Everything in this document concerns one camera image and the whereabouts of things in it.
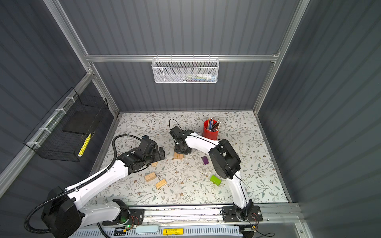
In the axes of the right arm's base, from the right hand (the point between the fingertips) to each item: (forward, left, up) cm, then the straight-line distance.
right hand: (181, 152), depth 95 cm
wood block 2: (-16, +17, +1) cm, 23 cm away
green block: (-17, -21, -2) cm, 27 cm away
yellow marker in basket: (-11, +42, +27) cm, 51 cm away
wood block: (-3, +2, 0) cm, 3 cm away
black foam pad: (+3, +50, +28) cm, 57 cm away
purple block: (-5, -15, -2) cm, 16 cm away
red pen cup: (+8, -19, +13) cm, 25 cm away
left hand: (-7, +11, +10) cm, 17 cm away
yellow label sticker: (-42, +3, 0) cm, 42 cm away
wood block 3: (-20, +11, -1) cm, 22 cm away
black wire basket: (-6, +55, +27) cm, 61 cm away
